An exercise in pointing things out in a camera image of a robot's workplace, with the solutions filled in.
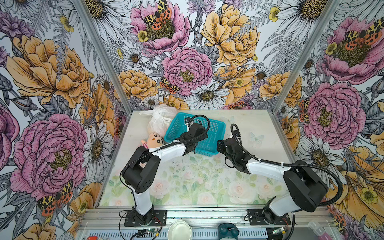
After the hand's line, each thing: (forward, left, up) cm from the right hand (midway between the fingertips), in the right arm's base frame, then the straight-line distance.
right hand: (218, 145), depth 91 cm
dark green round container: (-42, +1, -2) cm, 42 cm away
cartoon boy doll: (+5, +38, -1) cm, 39 cm away
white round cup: (-40, +22, -10) cm, 47 cm away
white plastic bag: (+17, +36, +3) cm, 40 cm away
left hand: (+7, +12, +2) cm, 14 cm away
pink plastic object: (-43, -42, -8) cm, 61 cm away
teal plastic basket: (+6, +5, -10) cm, 13 cm away
